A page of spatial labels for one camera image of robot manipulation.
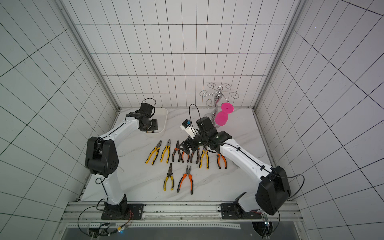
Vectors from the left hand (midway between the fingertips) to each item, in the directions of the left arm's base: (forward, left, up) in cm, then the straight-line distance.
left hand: (152, 128), depth 95 cm
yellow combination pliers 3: (-10, -3, -8) cm, 13 cm away
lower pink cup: (+4, -44, +7) cm, 45 cm away
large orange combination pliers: (-26, -24, -9) cm, 37 cm away
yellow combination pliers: (-17, -36, -9) cm, 41 cm away
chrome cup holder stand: (+12, -42, +20) cm, 48 cm away
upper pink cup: (+3, -47, +17) cm, 50 cm away
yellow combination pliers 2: (-7, -10, -9) cm, 15 cm away
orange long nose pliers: (-15, -43, -9) cm, 46 cm away
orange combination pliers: (-15, -20, -9) cm, 26 cm away
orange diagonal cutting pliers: (-15, -30, -9) cm, 35 cm away
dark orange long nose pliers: (-11, -16, -9) cm, 21 cm away
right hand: (-17, -20, +10) cm, 28 cm away
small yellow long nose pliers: (-26, -13, -9) cm, 31 cm away
